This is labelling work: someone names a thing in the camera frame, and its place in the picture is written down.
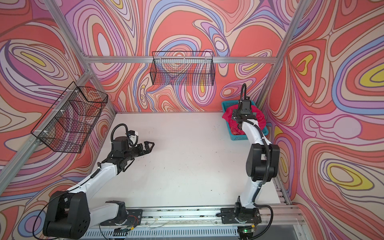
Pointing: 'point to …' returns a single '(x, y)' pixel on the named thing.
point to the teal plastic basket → (225, 104)
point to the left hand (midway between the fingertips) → (151, 144)
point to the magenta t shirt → (235, 129)
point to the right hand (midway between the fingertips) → (245, 116)
